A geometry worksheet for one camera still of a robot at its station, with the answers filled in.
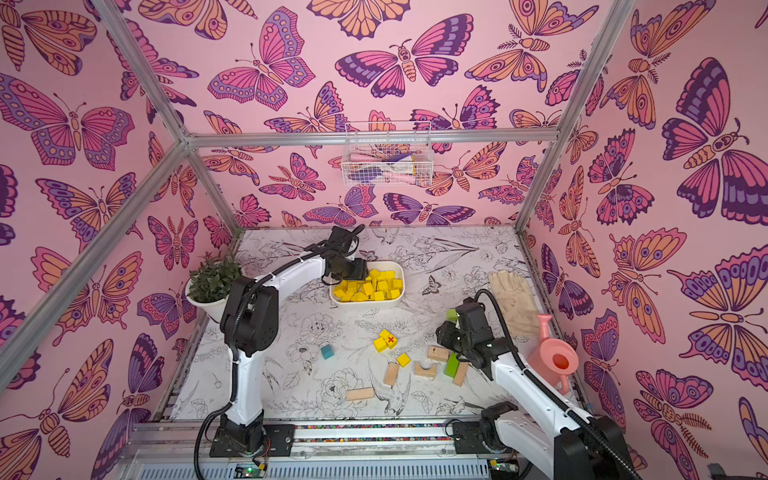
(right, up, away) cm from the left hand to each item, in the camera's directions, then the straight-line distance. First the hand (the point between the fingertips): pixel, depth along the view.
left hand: (366, 271), depth 100 cm
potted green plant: (-43, -4, -17) cm, 46 cm away
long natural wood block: (0, -33, -19) cm, 38 cm away
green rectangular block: (+26, -26, -15) cm, 40 cm away
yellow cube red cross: (+8, -20, -12) cm, 25 cm away
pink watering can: (+50, -21, -24) cm, 59 cm away
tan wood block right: (+28, -28, -17) cm, 43 cm away
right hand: (+23, -16, -14) cm, 32 cm away
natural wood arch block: (+20, -27, -17) cm, 37 cm away
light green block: (+28, -14, -3) cm, 32 cm away
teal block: (-10, -23, -13) cm, 28 cm away
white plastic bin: (+11, 0, 0) cm, 11 cm away
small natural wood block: (+22, -23, -15) cm, 35 cm away
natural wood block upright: (+8, -28, -15) cm, 33 cm away
